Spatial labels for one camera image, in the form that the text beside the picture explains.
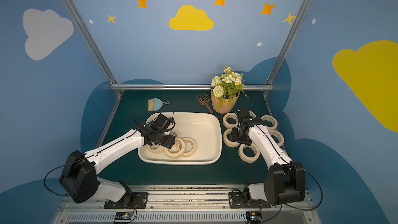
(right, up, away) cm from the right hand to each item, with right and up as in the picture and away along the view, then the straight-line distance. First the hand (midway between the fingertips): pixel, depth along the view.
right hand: (239, 138), depth 85 cm
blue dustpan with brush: (-55, +19, +30) cm, 66 cm away
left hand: (-39, 0, 0) cm, 39 cm away
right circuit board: (+4, -36, -12) cm, 38 cm away
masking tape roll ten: (-29, -10, +1) cm, 31 cm away
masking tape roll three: (-1, +11, +20) cm, 23 cm away
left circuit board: (-58, -34, -13) cm, 69 cm away
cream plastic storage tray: (-19, +3, +15) cm, 24 cm away
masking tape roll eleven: (+5, -12, +1) cm, 13 cm away
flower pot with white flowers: (-7, +28, +3) cm, 29 cm away
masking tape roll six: (-5, -4, +7) cm, 9 cm away
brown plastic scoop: (-19, +24, +30) cm, 43 cm away
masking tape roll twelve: (-37, +1, +8) cm, 38 cm away
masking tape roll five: (-35, -9, -3) cm, 36 cm away
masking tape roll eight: (-45, -7, +1) cm, 46 cm away
